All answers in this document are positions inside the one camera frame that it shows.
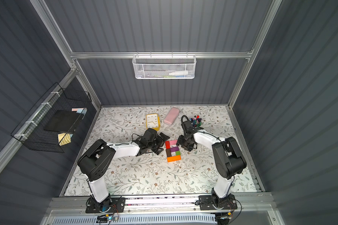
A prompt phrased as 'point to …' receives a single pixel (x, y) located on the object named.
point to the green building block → (178, 153)
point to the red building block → (167, 145)
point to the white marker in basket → (182, 72)
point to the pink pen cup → (196, 122)
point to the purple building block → (174, 149)
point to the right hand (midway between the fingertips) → (179, 146)
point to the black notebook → (63, 121)
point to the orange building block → (173, 158)
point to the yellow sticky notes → (64, 138)
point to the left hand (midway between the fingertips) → (171, 143)
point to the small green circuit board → (113, 218)
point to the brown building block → (168, 153)
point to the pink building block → (173, 142)
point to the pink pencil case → (171, 116)
